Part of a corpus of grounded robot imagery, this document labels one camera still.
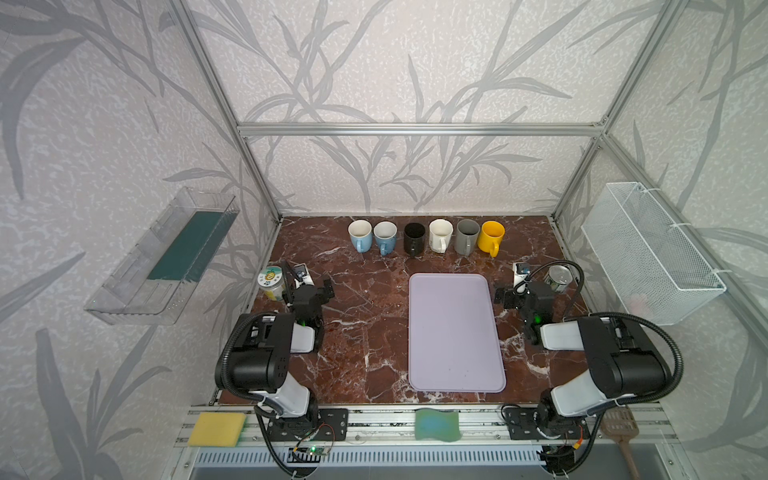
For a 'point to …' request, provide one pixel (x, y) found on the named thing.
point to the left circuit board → (317, 450)
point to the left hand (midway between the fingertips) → (312, 268)
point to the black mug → (414, 238)
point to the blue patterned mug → (385, 233)
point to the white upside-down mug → (440, 232)
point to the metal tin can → (559, 277)
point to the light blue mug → (360, 232)
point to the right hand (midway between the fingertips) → (511, 272)
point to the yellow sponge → (217, 429)
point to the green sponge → (431, 423)
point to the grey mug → (467, 236)
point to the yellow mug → (491, 235)
